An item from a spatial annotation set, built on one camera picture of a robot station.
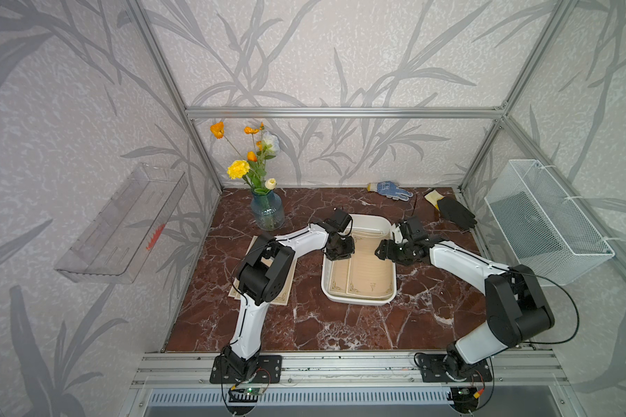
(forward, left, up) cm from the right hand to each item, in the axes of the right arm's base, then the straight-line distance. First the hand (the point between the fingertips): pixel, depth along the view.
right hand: (382, 252), depth 92 cm
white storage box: (+12, +4, +2) cm, 13 cm away
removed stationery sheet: (-15, +35, -5) cm, 39 cm away
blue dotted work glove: (+36, -10, -5) cm, 38 cm away
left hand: (+1, +10, -3) cm, 10 cm away
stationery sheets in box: (-7, +7, -4) cm, 11 cm away
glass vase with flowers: (+18, +43, +6) cm, 48 cm away
